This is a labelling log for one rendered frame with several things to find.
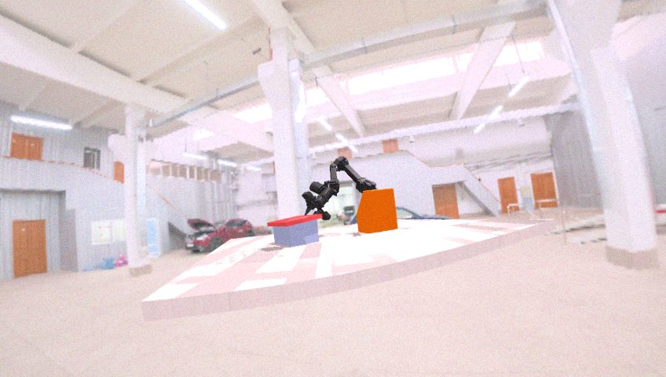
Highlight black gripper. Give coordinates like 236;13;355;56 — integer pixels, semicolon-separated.
302;191;331;221

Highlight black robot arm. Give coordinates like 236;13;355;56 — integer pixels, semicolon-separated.
309;156;378;199

